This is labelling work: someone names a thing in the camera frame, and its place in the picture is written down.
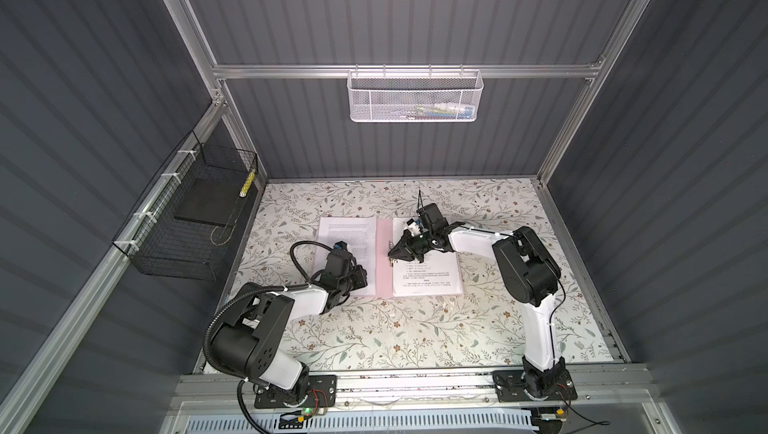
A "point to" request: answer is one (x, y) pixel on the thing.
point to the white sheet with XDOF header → (438, 273)
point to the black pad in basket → (210, 201)
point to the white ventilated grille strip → (506, 422)
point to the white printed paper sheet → (359, 234)
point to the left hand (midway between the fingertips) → (365, 272)
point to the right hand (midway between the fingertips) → (391, 256)
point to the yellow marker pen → (247, 183)
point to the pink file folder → (384, 261)
